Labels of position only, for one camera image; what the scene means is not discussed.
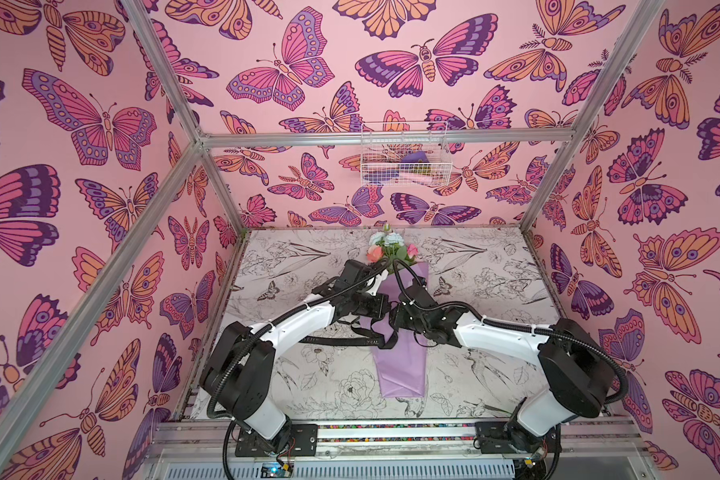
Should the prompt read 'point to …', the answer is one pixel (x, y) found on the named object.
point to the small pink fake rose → (412, 250)
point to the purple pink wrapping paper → (401, 369)
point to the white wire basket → (405, 154)
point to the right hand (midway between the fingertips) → (393, 310)
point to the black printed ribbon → (367, 338)
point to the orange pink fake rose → (374, 253)
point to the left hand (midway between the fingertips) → (394, 305)
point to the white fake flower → (389, 238)
